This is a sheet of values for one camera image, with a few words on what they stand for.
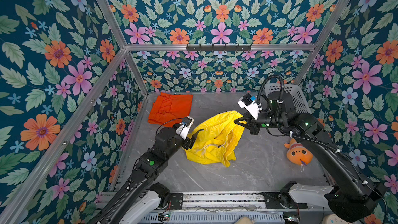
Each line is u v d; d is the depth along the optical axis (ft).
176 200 2.41
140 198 1.91
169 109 3.53
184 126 1.91
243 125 1.96
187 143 2.06
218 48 3.03
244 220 2.18
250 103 1.70
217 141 2.51
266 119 1.71
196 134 2.20
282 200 2.22
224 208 2.39
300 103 3.43
